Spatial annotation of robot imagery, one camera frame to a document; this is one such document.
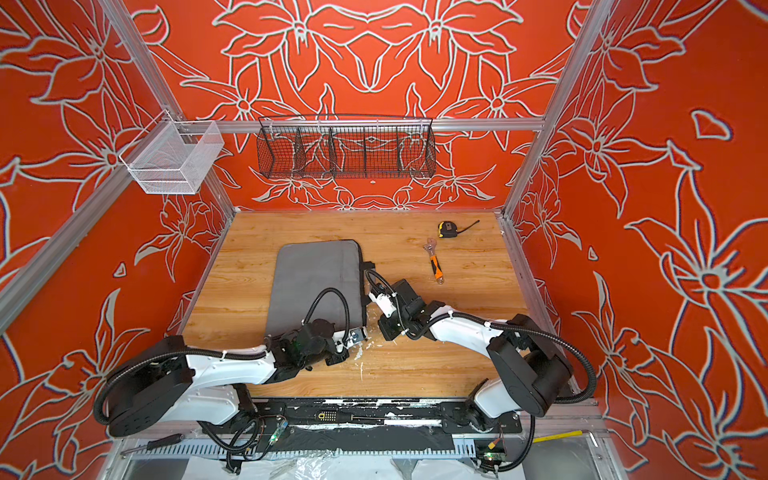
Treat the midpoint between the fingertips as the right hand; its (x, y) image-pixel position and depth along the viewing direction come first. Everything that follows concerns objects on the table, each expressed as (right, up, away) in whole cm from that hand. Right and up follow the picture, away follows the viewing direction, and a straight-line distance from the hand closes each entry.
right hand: (378, 319), depth 86 cm
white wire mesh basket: (-65, +50, +6) cm, 82 cm away
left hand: (-7, -3, -2) cm, 8 cm away
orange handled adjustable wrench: (+21, +12, +14) cm, 28 cm away
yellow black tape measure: (+27, +27, +24) cm, 45 cm away
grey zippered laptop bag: (-20, +10, +11) cm, 25 cm away
